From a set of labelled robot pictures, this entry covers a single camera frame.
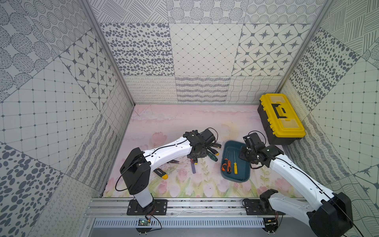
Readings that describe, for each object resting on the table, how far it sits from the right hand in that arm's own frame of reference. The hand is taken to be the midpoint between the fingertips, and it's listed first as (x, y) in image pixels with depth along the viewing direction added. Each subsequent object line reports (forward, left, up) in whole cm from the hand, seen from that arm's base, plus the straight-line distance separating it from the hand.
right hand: (242, 156), depth 82 cm
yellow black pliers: (+1, +41, -10) cm, 42 cm away
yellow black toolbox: (+19, -26, +7) cm, 33 cm away
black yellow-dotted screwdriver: (+11, +13, -8) cm, 19 cm away
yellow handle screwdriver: (-2, +2, -9) cm, 10 cm away
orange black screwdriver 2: (-3, +7, -8) cm, 11 cm away
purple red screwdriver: (-3, +28, -9) cm, 30 cm away
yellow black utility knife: (-8, +46, -8) cm, 48 cm away
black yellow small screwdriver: (-1, +26, -9) cm, 28 cm away
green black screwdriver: (+3, +16, -8) cm, 18 cm away
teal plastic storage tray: (+8, +4, -9) cm, 12 cm away
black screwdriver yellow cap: (+7, +14, -8) cm, 18 cm away
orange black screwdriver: (-1, +9, -8) cm, 12 cm away
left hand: (+2, +23, +2) cm, 23 cm away
